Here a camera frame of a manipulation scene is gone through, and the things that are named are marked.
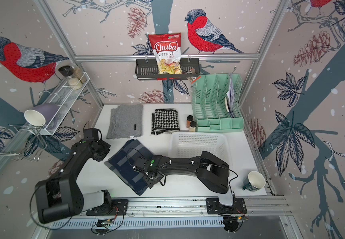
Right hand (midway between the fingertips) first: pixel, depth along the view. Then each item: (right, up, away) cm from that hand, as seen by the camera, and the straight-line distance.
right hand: (152, 180), depth 80 cm
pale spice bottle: (+23, +27, +17) cm, 40 cm away
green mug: (+56, 0, -2) cm, 56 cm away
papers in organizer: (+47, +49, +12) cm, 69 cm away
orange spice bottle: (+22, +33, +21) cm, 45 cm away
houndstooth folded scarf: (+5, +31, +24) cm, 40 cm away
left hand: (-26, +17, +8) cm, 32 cm away
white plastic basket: (+24, +16, +16) cm, 33 cm away
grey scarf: (-24, +32, +27) cm, 48 cm away
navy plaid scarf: (-20, +7, +8) cm, 23 cm away
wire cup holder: (-51, +25, -19) cm, 60 cm away
